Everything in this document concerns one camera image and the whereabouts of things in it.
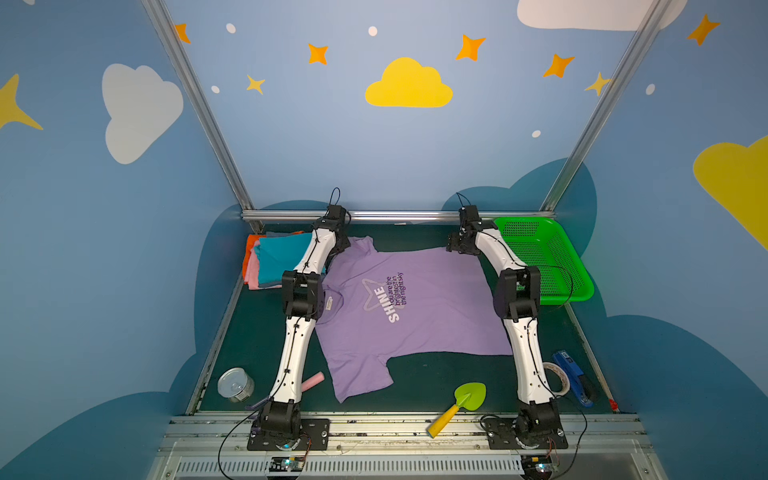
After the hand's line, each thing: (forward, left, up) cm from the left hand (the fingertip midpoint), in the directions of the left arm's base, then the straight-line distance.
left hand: (342, 247), depth 114 cm
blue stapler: (-48, -70, +3) cm, 84 cm away
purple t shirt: (-24, -15, -1) cm, 28 cm away
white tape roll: (-48, -68, +1) cm, 83 cm away
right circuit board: (-69, -54, -2) cm, 88 cm away
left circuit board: (-69, +6, -1) cm, 69 cm away
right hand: (+1, -46, +2) cm, 46 cm away
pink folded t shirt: (-17, +29, +3) cm, 33 cm away
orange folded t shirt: (0, +34, +3) cm, 34 cm away
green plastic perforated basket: (+5, -79, -1) cm, 79 cm away
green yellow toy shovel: (-54, -40, +1) cm, 67 cm away
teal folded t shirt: (-9, +21, +6) cm, 23 cm away
